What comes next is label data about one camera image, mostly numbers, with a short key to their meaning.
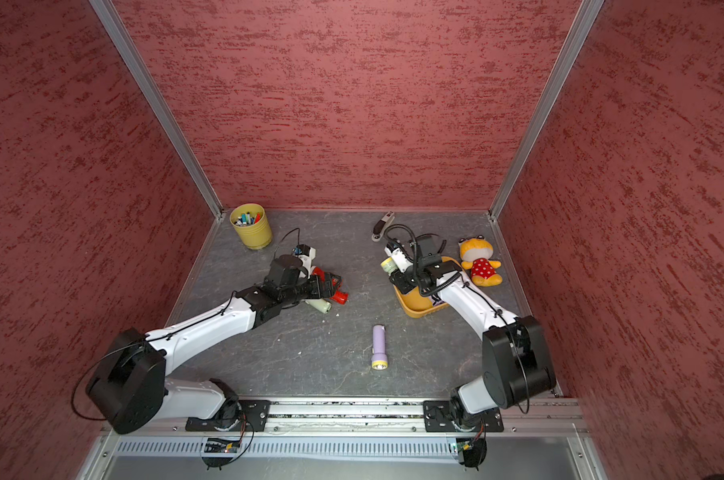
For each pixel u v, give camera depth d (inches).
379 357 31.9
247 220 40.9
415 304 37.1
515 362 17.0
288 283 26.4
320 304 36.2
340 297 36.6
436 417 29.1
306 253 30.2
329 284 29.9
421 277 25.2
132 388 16.4
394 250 30.9
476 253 39.5
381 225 44.4
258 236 40.4
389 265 33.6
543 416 29.9
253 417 29.2
